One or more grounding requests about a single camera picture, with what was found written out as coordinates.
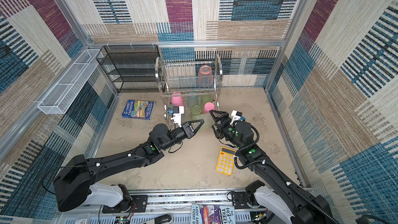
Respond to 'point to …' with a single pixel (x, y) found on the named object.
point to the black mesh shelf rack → (131, 67)
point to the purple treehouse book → (212, 213)
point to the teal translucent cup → (192, 100)
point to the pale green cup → (208, 121)
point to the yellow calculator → (225, 160)
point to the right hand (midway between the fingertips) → (208, 119)
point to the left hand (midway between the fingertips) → (205, 121)
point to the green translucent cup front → (196, 110)
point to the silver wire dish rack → (193, 78)
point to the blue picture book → (138, 109)
